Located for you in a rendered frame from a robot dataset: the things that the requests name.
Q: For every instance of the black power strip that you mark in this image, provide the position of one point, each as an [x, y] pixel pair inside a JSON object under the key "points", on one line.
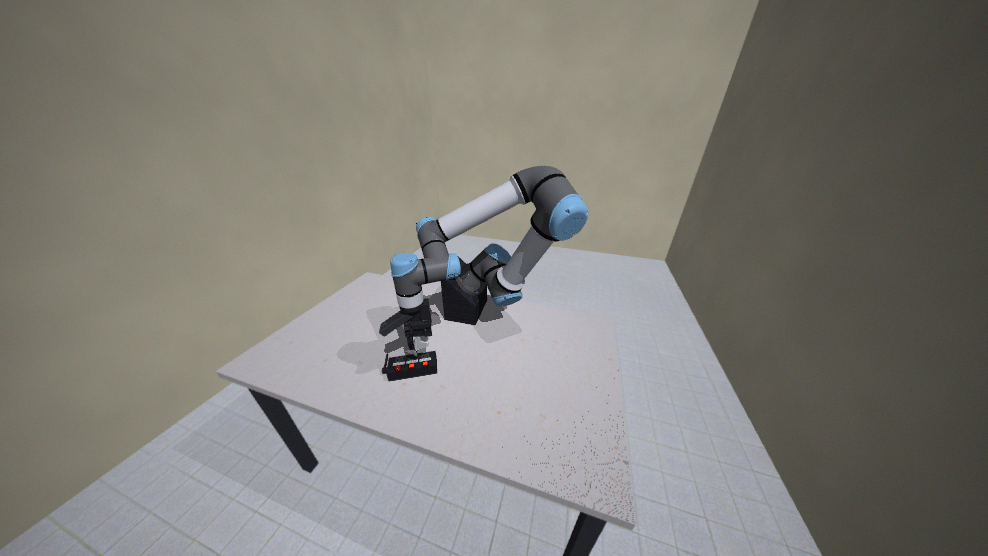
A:
{"points": [[408, 366]]}

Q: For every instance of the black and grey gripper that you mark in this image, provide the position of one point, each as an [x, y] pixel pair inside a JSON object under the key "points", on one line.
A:
{"points": [[416, 326]]}

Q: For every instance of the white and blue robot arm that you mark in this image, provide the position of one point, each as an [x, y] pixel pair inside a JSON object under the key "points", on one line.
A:
{"points": [[560, 213]]}

